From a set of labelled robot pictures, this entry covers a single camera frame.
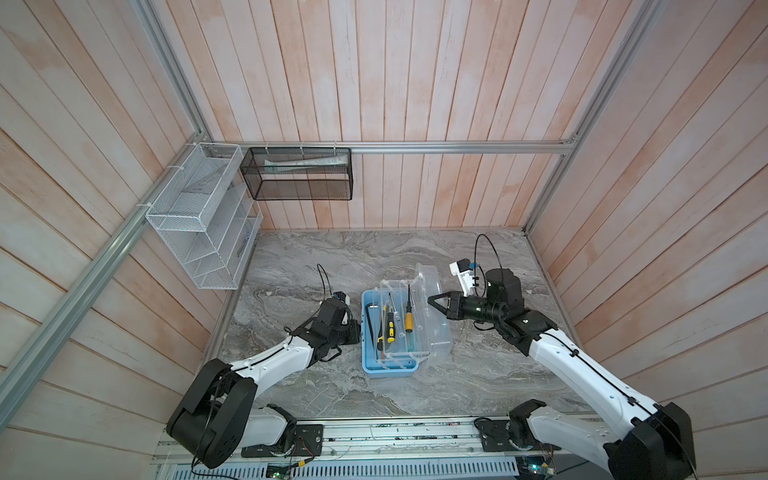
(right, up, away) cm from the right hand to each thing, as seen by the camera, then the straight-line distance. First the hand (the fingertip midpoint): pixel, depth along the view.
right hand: (429, 301), depth 76 cm
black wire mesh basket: (-42, +41, +28) cm, 65 cm away
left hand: (-19, -12, +12) cm, 25 cm away
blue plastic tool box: (-7, -8, +2) cm, 11 cm away
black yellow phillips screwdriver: (-10, -9, +1) cm, 13 cm away
